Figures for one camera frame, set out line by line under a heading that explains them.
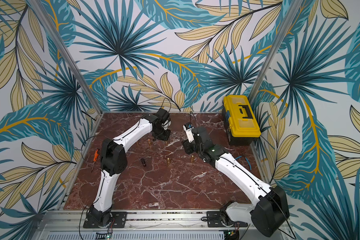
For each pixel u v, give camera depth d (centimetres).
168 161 91
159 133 80
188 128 68
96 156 94
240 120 93
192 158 91
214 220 73
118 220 73
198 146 58
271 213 39
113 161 56
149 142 98
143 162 88
